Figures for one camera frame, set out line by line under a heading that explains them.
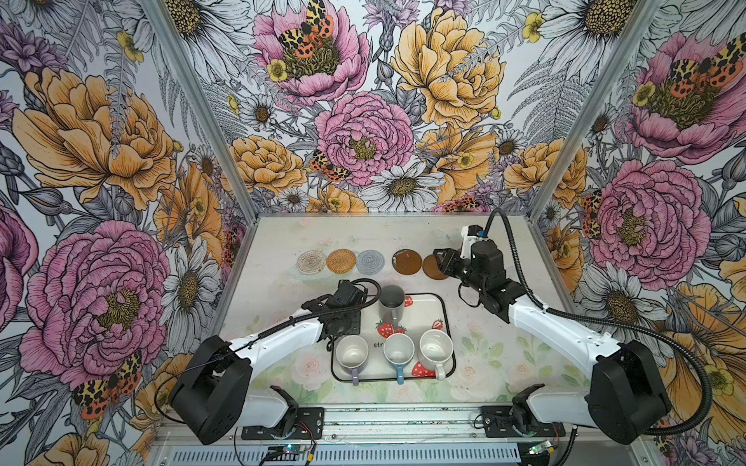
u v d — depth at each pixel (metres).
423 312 0.94
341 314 0.65
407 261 1.07
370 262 1.08
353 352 0.85
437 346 0.85
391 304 0.91
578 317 0.50
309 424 0.74
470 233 0.76
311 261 1.08
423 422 0.76
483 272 0.65
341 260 1.08
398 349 0.85
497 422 0.74
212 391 0.42
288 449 0.71
